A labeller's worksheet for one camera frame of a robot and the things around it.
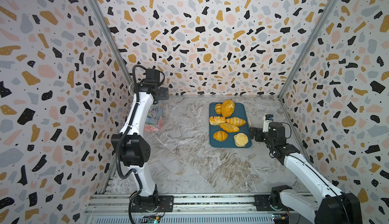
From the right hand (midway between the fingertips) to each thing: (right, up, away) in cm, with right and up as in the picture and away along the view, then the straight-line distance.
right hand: (256, 125), depth 84 cm
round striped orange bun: (-19, -7, +10) cm, 23 cm away
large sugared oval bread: (-12, +11, +22) cm, 27 cm away
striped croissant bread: (-8, +1, +18) cm, 20 cm away
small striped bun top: (-19, +10, +25) cm, 33 cm away
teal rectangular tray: (-2, +7, +30) cm, 31 cm away
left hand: (-55, +19, 0) cm, 59 cm away
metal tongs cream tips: (+2, 0, +19) cm, 19 cm away
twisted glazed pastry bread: (-21, +1, +19) cm, 28 cm away
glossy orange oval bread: (-13, -3, +13) cm, 19 cm away
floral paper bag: (-60, +3, +8) cm, 60 cm away
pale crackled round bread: (-7, -9, +8) cm, 14 cm away
